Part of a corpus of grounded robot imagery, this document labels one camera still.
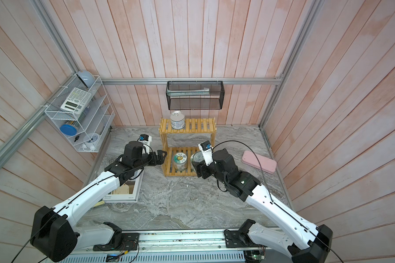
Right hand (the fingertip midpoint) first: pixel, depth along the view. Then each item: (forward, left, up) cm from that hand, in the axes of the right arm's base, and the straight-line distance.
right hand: (199, 157), depth 72 cm
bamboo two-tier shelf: (+19, -1, +1) cm, 19 cm away
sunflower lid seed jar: (+8, +11, -15) cm, 20 cm away
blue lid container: (+11, +62, +7) cm, 63 cm away
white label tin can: (+16, +10, +8) cm, 21 cm away
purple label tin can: (-1, +1, +2) cm, 3 cm away
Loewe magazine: (-8, +38, -22) cm, 44 cm away
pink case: (+12, -41, -24) cm, 49 cm away
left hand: (+6, +20, -7) cm, 22 cm away
